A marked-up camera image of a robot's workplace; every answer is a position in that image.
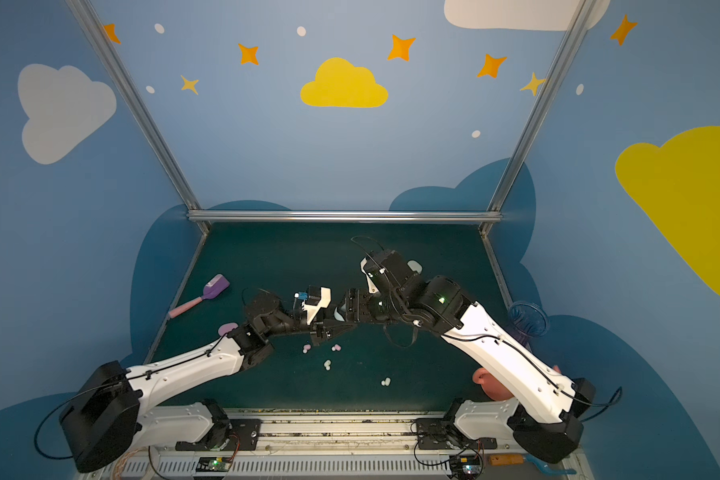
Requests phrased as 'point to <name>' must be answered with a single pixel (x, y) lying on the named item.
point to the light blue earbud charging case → (340, 313)
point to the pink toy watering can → (492, 388)
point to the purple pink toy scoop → (216, 286)
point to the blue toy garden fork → (554, 470)
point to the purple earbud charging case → (226, 328)
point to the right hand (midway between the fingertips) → (351, 307)
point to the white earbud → (386, 382)
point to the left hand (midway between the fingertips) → (355, 317)
